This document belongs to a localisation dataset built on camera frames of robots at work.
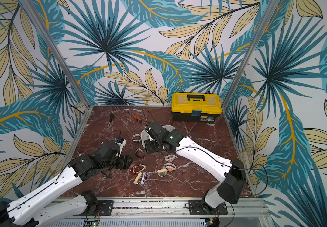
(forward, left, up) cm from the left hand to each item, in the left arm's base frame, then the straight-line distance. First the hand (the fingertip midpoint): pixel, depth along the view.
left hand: (126, 161), depth 74 cm
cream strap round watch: (-2, -19, -11) cm, 22 cm away
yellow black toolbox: (+41, -36, 0) cm, 54 cm away
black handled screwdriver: (+40, +22, -13) cm, 48 cm away
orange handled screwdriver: (+40, +3, -13) cm, 43 cm away
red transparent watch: (+1, -3, -14) cm, 14 cm away
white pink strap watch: (+8, -24, -13) cm, 29 cm away
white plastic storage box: (+23, -6, -11) cm, 27 cm away
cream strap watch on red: (-1, -5, -12) cm, 14 cm away
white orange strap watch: (+2, -24, -13) cm, 27 cm away
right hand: (+6, -11, +5) cm, 13 cm away
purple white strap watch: (-5, -8, -12) cm, 15 cm away
